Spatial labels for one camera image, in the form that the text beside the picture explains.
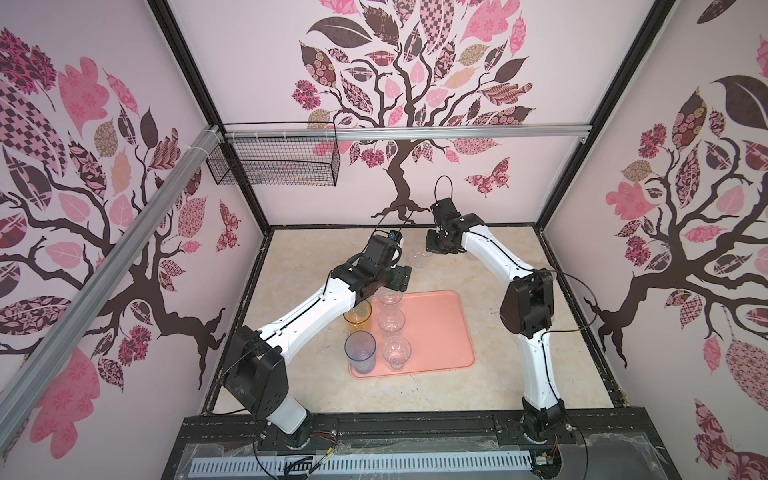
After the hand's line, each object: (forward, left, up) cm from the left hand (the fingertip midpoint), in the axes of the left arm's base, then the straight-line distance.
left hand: (397, 272), depth 83 cm
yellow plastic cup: (-6, +12, -15) cm, 20 cm away
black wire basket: (+37, +39, +14) cm, 56 cm away
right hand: (+17, -13, -5) cm, 22 cm away
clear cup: (+2, +2, -17) cm, 18 cm away
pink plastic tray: (-9, -13, -20) cm, 26 cm away
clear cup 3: (-16, 0, -18) cm, 24 cm away
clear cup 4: (+17, -8, -14) cm, 23 cm away
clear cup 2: (-8, +1, -14) cm, 16 cm away
